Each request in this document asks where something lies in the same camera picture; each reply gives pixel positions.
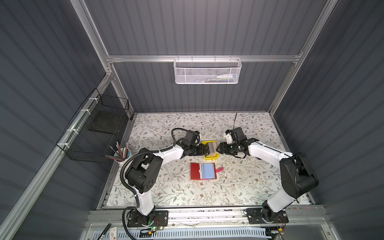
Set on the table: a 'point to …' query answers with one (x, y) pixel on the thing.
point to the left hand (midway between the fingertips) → (208, 152)
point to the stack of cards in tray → (212, 148)
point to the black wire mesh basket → (94, 131)
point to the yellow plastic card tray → (217, 156)
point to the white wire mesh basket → (207, 71)
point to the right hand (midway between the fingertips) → (221, 149)
